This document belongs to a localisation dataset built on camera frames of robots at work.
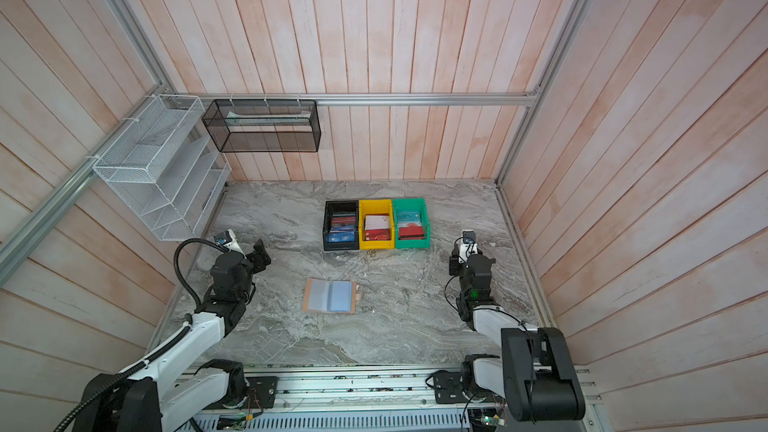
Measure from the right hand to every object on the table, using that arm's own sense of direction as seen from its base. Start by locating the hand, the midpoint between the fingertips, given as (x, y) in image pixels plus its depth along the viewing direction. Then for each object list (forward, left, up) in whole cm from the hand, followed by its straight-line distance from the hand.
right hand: (466, 243), depth 89 cm
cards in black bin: (+11, +40, -9) cm, 42 cm away
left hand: (-6, +64, +3) cm, 64 cm away
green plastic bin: (+19, +13, -4) cm, 23 cm away
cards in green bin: (+13, +16, -9) cm, 23 cm away
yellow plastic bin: (+17, +28, -4) cm, 33 cm away
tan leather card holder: (-14, +41, -10) cm, 44 cm away
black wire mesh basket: (+33, +66, +19) cm, 76 cm away
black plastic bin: (+21, +41, -9) cm, 47 cm away
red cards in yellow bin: (+12, +28, -9) cm, 31 cm away
